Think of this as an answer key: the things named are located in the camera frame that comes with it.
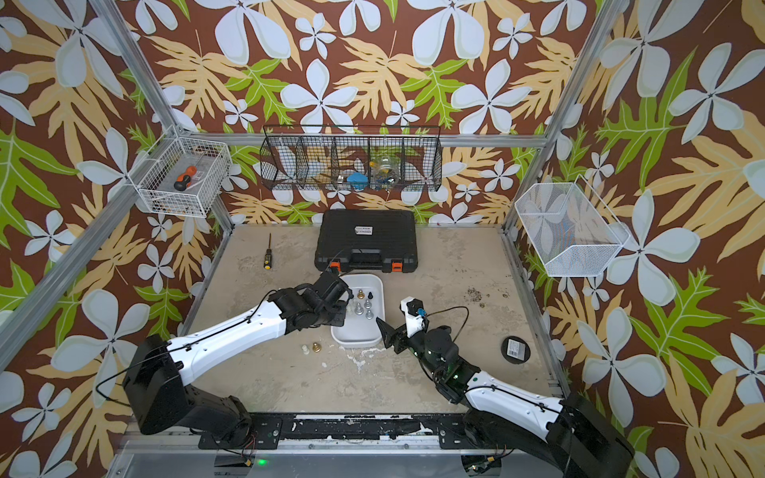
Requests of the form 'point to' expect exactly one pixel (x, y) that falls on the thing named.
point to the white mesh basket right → (573, 231)
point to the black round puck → (515, 350)
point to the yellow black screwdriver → (268, 256)
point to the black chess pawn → (370, 296)
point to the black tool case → (368, 240)
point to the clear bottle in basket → (386, 175)
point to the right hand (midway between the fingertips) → (387, 313)
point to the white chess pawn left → (305, 350)
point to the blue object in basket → (359, 180)
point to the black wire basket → (352, 157)
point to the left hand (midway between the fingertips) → (343, 308)
